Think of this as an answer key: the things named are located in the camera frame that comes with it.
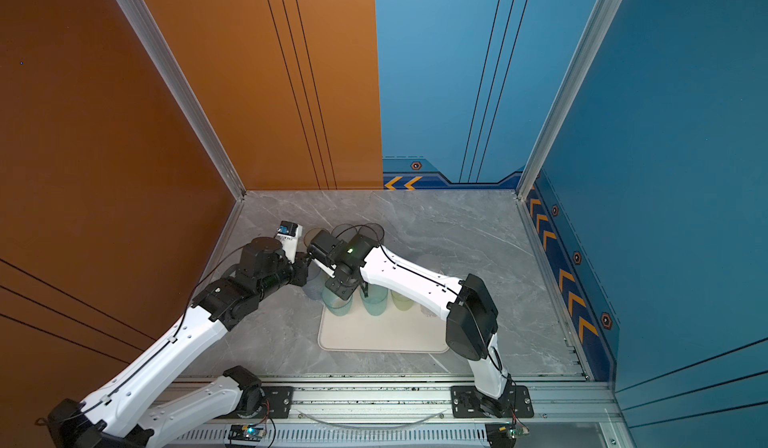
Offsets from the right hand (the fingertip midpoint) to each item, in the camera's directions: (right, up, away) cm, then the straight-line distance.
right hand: (343, 283), depth 80 cm
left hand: (-8, +8, -3) cm, 12 cm away
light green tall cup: (+16, -8, +9) cm, 20 cm away
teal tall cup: (+8, -7, +10) cm, 15 cm away
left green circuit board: (-22, -34, -9) cm, 41 cm away
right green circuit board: (+40, -34, -9) cm, 54 cm away
